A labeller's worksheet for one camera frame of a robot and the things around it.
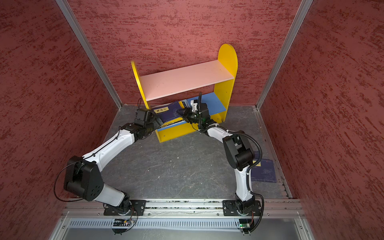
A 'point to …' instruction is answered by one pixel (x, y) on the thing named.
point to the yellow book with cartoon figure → (174, 120)
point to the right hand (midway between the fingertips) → (176, 114)
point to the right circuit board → (244, 223)
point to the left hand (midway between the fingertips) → (157, 126)
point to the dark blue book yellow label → (168, 112)
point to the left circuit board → (121, 222)
